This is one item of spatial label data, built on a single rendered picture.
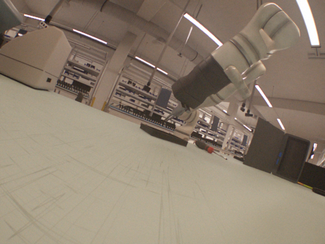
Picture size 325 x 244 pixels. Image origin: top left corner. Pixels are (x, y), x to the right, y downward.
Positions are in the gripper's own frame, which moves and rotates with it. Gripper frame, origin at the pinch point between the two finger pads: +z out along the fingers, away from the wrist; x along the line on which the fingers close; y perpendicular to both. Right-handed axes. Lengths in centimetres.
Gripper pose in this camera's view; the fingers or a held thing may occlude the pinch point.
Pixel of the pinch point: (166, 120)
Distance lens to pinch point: 34.7
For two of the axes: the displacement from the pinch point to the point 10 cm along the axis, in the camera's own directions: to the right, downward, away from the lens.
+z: -6.7, 5.0, 5.5
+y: -1.4, -8.1, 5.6
